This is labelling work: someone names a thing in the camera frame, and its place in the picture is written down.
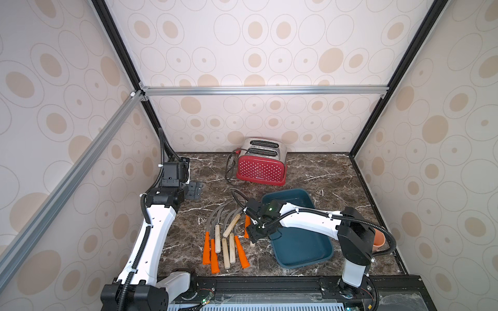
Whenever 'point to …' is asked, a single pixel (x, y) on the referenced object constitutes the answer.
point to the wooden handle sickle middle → (232, 248)
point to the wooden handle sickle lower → (225, 245)
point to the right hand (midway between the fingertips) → (260, 232)
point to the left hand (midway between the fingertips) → (190, 181)
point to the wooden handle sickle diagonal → (233, 222)
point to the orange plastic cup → (379, 238)
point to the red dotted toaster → (263, 161)
